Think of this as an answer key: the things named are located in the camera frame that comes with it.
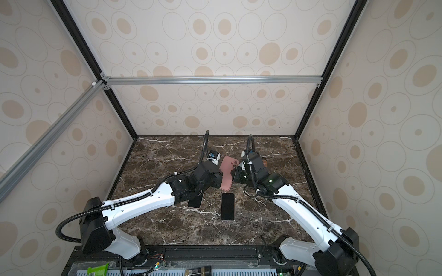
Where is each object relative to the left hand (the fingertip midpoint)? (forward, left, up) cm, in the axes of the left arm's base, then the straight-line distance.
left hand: (226, 170), depth 74 cm
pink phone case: (+4, -1, -1) cm, 4 cm away
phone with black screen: (-7, -1, -25) cm, 26 cm away
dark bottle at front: (-35, +8, -18) cm, 40 cm away
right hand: (+1, -3, -2) cm, 4 cm away
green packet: (-35, +51, -20) cm, 65 cm away
